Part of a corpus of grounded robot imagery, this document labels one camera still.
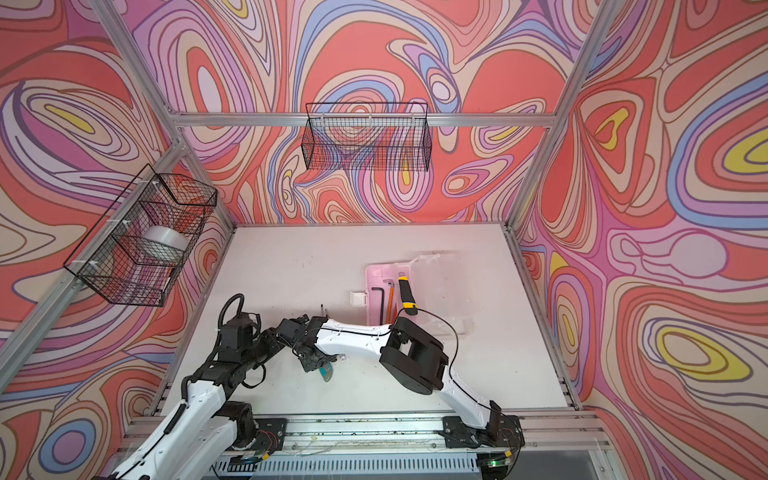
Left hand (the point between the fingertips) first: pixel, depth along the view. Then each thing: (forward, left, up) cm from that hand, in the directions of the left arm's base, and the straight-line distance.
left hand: (286, 334), depth 86 cm
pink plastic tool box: (+13, -44, +3) cm, 46 cm away
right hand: (-7, -11, -6) cm, 14 cm away
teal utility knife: (-10, -12, -4) cm, 16 cm away
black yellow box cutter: (+9, -36, +3) cm, 37 cm away
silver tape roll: (+13, +26, +27) cm, 40 cm away
